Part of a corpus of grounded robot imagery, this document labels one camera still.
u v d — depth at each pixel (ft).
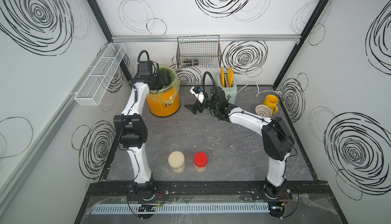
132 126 1.70
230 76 3.18
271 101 3.33
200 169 2.64
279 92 3.81
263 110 3.35
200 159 2.36
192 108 2.42
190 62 2.86
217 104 2.27
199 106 2.35
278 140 1.62
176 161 2.37
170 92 2.84
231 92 3.15
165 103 2.99
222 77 3.22
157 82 2.73
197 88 2.33
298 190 2.53
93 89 2.36
